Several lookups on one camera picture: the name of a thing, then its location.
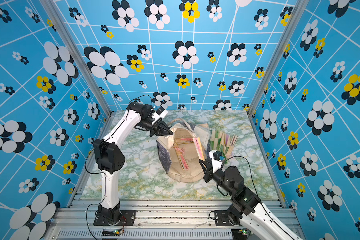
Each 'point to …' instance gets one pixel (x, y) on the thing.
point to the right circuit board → (240, 234)
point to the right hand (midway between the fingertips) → (203, 160)
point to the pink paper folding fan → (197, 143)
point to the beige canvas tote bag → (178, 154)
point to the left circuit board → (116, 233)
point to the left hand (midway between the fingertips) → (173, 133)
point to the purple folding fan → (227, 141)
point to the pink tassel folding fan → (235, 138)
